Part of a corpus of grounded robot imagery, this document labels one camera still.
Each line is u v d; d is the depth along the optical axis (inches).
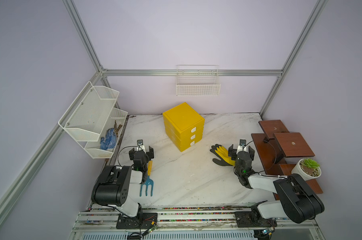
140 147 31.4
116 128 36.8
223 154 37.6
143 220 28.3
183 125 34.0
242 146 29.5
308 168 26.1
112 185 18.1
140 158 28.1
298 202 17.1
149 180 34.6
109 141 34.4
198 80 37.4
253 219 26.2
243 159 26.7
